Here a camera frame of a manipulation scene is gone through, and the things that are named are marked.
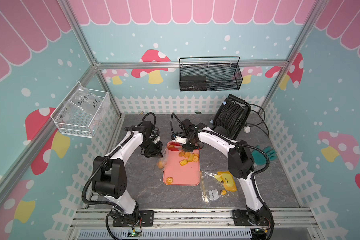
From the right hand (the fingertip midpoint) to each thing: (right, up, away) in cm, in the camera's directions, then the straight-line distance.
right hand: (186, 146), depth 95 cm
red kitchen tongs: (-6, -1, +4) cm, 7 cm away
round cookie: (-10, -19, -8) cm, 23 cm away
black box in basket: (+4, +39, -5) cm, 39 cm away
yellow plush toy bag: (+15, -22, -10) cm, 29 cm away
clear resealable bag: (-14, -8, -12) cm, 20 cm away
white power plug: (+44, +10, +13) cm, 47 cm away
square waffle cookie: (-2, -10, -2) cm, 11 cm away
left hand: (-14, -5, -11) cm, 19 cm away
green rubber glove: (+46, -8, -1) cm, 47 cm away
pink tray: (-3, -13, -3) cm, 14 cm away
